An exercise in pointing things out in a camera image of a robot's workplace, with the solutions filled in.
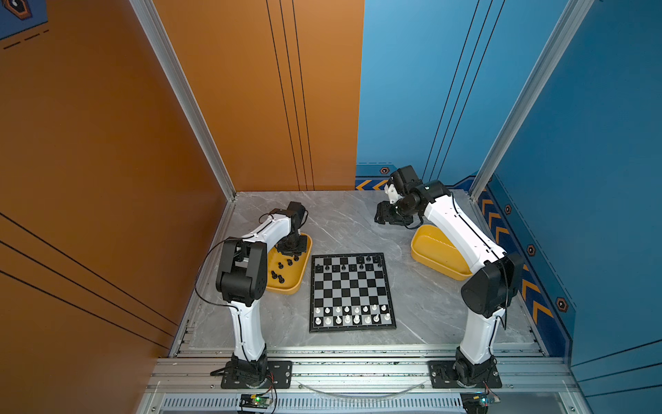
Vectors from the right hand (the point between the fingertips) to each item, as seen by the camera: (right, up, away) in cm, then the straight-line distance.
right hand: (379, 219), depth 85 cm
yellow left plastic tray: (-34, -20, +10) cm, 41 cm away
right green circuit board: (+25, -50, -15) cm, 58 cm away
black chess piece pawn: (-30, -15, +12) cm, 36 cm away
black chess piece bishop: (-34, -22, +7) cm, 41 cm away
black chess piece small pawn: (-36, -18, +11) cm, 41 cm away
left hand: (-30, -12, +13) cm, 35 cm away
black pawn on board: (-21, -19, +9) cm, 29 cm away
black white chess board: (-10, -25, +4) cm, 27 cm away
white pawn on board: (-21, -30, -2) cm, 36 cm away
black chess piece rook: (-32, -16, +11) cm, 38 cm away
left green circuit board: (-37, -50, -14) cm, 64 cm away
